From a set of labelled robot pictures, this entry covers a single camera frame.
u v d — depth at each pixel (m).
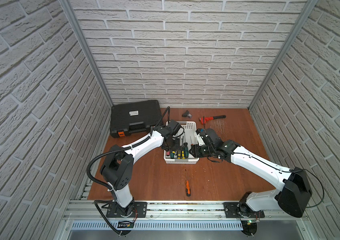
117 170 0.45
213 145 0.60
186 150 0.92
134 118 1.11
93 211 0.68
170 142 0.74
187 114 1.14
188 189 0.79
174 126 0.69
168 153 0.92
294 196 0.40
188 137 1.05
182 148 0.95
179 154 0.90
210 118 1.14
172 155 0.90
